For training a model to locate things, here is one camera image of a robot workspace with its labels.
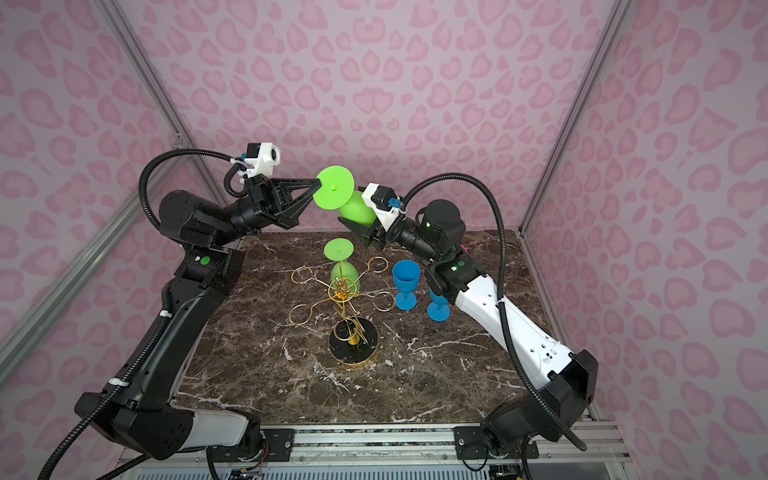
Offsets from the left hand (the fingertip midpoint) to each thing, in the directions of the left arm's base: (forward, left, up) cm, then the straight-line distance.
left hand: (314, 185), depth 46 cm
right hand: (+7, -5, -9) cm, 12 cm away
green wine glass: (+10, +2, -39) cm, 40 cm away
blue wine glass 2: (+16, -16, -46) cm, 51 cm away
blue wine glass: (+10, -26, -58) cm, 64 cm away
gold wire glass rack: (0, +1, -58) cm, 58 cm away
